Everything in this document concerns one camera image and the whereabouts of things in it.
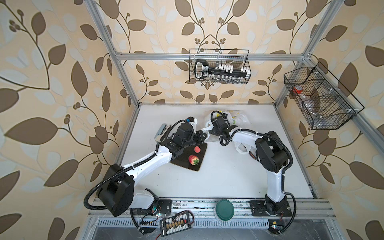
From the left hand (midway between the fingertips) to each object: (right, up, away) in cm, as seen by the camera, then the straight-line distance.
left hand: (209, 134), depth 78 cm
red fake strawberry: (-9, -16, +7) cm, 19 cm away
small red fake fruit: (-7, -11, +13) cm, 18 cm away
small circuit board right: (+31, -45, -7) cm, 55 cm away
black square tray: (-16, -17, +13) cm, 26 cm away
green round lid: (+6, -33, -12) cm, 35 cm away
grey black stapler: (-31, -1, +24) cm, 39 cm away
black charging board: (-17, -40, -10) cm, 45 cm away
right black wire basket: (+57, +16, -5) cm, 59 cm away
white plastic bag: (+18, +9, +19) cm, 28 cm away
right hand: (+7, 0, +22) cm, 23 cm away
